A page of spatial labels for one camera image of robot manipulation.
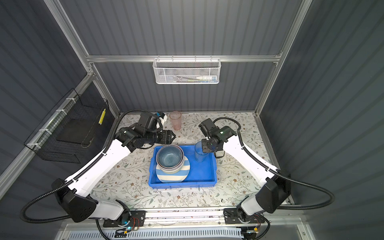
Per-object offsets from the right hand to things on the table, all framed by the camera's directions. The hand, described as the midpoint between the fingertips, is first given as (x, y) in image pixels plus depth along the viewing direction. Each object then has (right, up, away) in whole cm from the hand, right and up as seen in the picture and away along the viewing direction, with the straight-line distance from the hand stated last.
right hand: (209, 148), depth 79 cm
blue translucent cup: (-5, -4, -1) cm, 6 cm away
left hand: (-20, +7, -4) cm, 22 cm away
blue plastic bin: (-4, -17, +10) cm, 20 cm away
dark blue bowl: (-22, -6, +6) cm, 24 cm away
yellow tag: (-60, +17, +4) cm, 62 cm away
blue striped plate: (-18, -17, +3) cm, 25 cm away
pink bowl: (-20, -12, -1) cm, 24 cm away
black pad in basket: (-67, +10, -5) cm, 68 cm away
